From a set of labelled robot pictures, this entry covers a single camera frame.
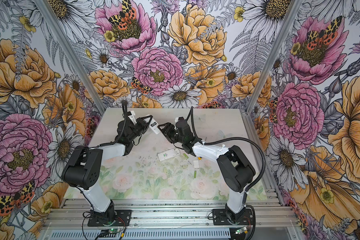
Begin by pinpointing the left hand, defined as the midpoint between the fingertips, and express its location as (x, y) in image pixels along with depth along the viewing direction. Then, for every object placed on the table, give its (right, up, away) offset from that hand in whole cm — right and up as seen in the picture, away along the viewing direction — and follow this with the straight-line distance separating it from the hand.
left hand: (154, 119), depth 90 cm
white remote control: (+8, -22, +6) cm, 24 cm away
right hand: (+4, -8, -5) cm, 10 cm away
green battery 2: (+24, -33, -1) cm, 41 cm away
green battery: (+19, -23, +6) cm, 30 cm away
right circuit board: (+45, -53, -19) cm, 72 cm away
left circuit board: (-15, -53, -19) cm, 58 cm away
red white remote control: (0, -4, -3) cm, 5 cm away
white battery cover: (+25, -28, +3) cm, 38 cm away
